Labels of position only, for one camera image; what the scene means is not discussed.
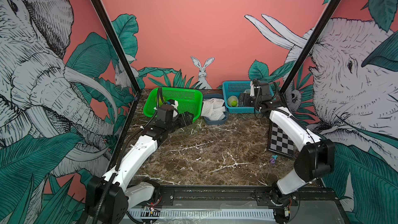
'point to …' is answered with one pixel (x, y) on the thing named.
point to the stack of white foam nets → (213, 109)
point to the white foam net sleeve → (231, 98)
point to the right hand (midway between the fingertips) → (244, 94)
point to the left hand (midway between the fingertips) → (189, 114)
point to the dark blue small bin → (213, 122)
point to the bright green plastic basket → (189, 99)
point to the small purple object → (272, 160)
